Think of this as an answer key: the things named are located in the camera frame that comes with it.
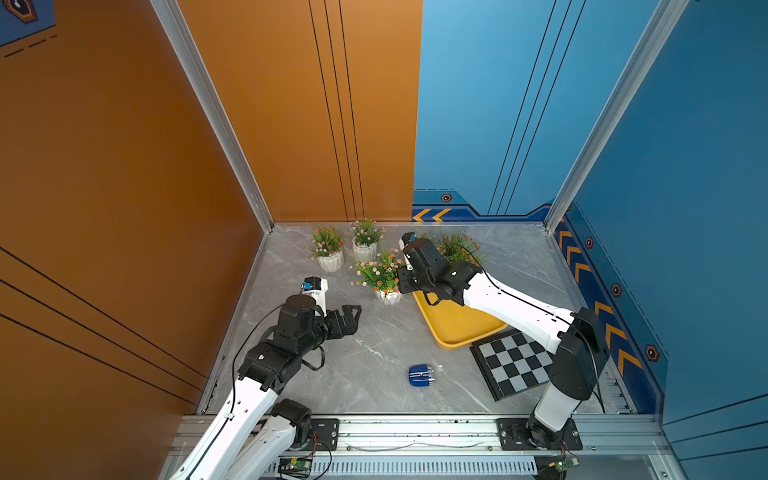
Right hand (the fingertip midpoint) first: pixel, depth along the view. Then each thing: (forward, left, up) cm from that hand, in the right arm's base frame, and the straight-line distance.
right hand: (400, 274), depth 83 cm
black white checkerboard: (-19, -31, -15) cm, 39 cm away
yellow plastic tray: (-7, -16, -18) cm, 25 cm away
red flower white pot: (+17, -19, -8) cm, 26 cm away
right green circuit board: (-41, -39, -19) cm, 60 cm away
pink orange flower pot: (-5, +5, +6) cm, 9 cm away
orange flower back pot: (+15, +23, -4) cm, 28 cm away
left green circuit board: (-42, +26, -21) cm, 54 cm away
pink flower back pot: (+18, +12, -6) cm, 23 cm away
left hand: (-11, +13, +1) cm, 17 cm away
